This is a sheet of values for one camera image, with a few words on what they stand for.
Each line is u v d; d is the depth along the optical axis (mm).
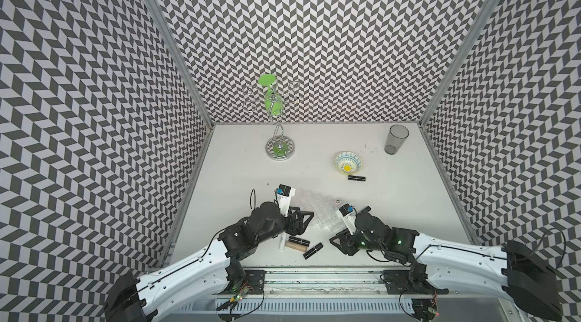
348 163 1019
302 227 655
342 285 740
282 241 805
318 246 797
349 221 721
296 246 798
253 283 721
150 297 420
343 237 680
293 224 643
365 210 873
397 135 976
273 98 864
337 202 843
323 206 914
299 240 806
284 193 663
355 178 966
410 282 647
